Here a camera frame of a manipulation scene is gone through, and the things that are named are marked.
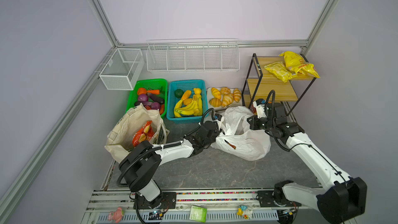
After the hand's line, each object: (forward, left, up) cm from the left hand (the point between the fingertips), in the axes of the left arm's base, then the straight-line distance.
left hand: (228, 133), depth 82 cm
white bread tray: (+27, -1, -13) cm, 30 cm away
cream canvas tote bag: (-4, +54, +5) cm, 55 cm away
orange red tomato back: (+42, +56, -7) cm, 71 cm away
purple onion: (+37, +55, -9) cm, 68 cm away
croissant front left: (+30, +3, -9) cm, 32 cm away
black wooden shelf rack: (+19, -19, +17) cm, 32 cm away
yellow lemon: (+42, +15, -9) cm, 46 cm away
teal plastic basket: (+32, +24, -9) cm, 40 cm away
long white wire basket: (+52, +17, +15) cm, 56 cm away
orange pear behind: (+39, +24, -10) cm, 47 cm away
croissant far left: (+40, +1, -11) cm, 41 cm away
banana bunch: (+25, +18, -9) cm, 32 cm away
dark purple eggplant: (+38, +47, -12) cm, 62 cm away
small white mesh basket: (+49, +64, +10) cm, 81 cm away
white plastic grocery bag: (-8, -1, +9) cm, 12 cm away
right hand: (+4, -11, +6) cm, 13 cm away
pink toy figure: (-32, +54, -10) cm, 64 cm away
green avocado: (+40, +29, -9) cm, 50 cm away
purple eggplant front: (+33, +53, -10) cm, 63 cm away
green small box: (-34, +18, -10) cm, 39 cm away
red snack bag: (+3, +45, 0) cm, 45 cm away
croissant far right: (+38, -14, -12) cm, 42 cm away
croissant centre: (+33, -6, -10) cm, 35 cm away
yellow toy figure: (-34, -1, -10) cm, 35 cm away
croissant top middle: (+41, -5, -9) cm, 42 cm away
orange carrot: (+44, +48, -10) cm, 66 cm away
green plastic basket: (+45, +42, -4) cm, 61 cm away
